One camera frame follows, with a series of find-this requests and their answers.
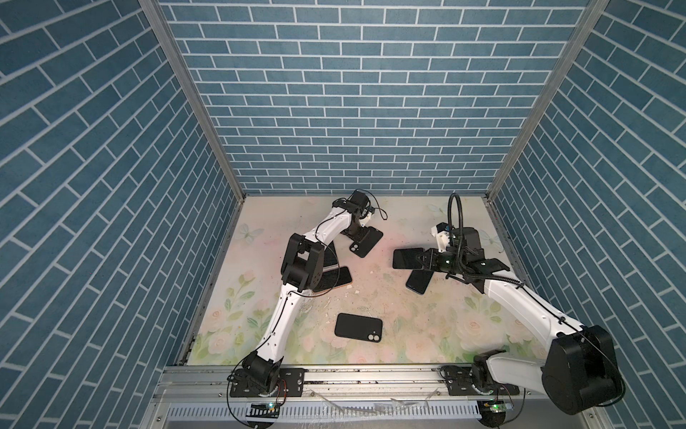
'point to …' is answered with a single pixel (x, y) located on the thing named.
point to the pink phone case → (334, 278)
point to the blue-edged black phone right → (419, 280)
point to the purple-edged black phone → (333, 278)
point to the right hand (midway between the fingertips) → (416, 253)
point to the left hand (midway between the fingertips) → (358, 235)
